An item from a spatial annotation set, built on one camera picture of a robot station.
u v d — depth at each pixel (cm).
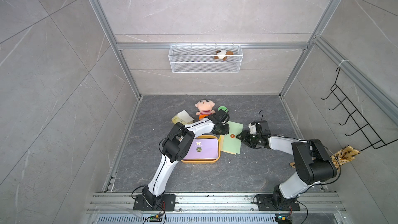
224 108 107
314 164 46
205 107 103
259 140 72
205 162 85
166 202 73
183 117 102
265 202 73
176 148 56
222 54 87
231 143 94
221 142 93
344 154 66
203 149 87
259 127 77
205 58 100
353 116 68
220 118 80
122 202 75
